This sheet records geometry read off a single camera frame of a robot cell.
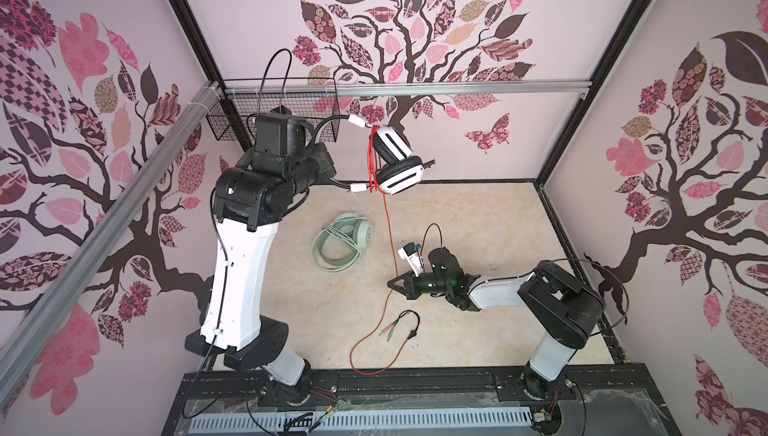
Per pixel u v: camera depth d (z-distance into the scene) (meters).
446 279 0.70
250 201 0.36
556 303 0.48
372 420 0.70
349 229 0.98
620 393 0.73
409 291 0.76
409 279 0.76
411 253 0.79
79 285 0.48
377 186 0.58
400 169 0.54
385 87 0.93
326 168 0.52
